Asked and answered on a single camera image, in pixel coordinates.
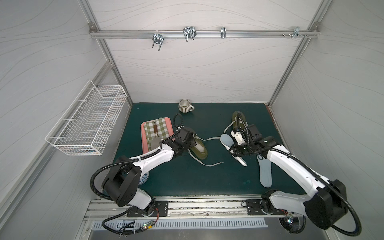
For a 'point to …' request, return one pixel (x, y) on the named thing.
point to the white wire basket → (85, 127)
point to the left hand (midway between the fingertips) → (194, 140)
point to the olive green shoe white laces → (199, 150)
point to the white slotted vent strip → (126, 225)
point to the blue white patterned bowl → (144, 178)
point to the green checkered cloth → (162, 131)
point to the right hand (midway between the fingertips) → (232, 150)
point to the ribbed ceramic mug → (184, 106)
